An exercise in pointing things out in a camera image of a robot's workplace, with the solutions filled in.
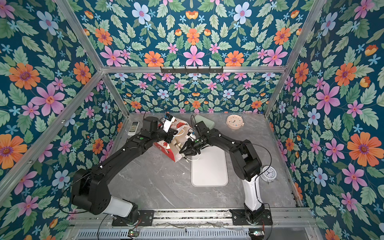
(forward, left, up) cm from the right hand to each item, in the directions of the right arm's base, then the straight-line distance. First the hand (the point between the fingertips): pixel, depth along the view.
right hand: (181, 152), depth 84 cm
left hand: (+9, +1, +12) cm, 15 cm away
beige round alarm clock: (+31, -37, -9) cm, 49 cm away
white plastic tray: (-4, -16, -12) cm, 21 cm away
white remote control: (+26, +39, -9) cm, 48 cm away
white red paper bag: (+3, +5, -1) cm, 6 cm away
